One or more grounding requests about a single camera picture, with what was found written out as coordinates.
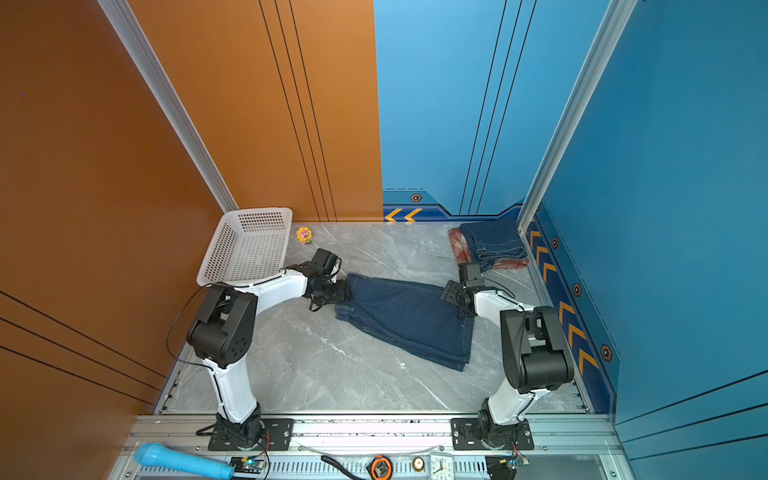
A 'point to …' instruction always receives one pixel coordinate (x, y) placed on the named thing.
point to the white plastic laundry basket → (249, 245)
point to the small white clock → (441, 466)
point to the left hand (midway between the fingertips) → (345, 294)
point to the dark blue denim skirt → (490, 242)
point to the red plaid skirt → (463, 254)
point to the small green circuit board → (251, 465)
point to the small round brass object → (418, 464)
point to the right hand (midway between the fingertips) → (453, 295)
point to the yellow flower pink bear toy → (304, 234)
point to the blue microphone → (155, 455)
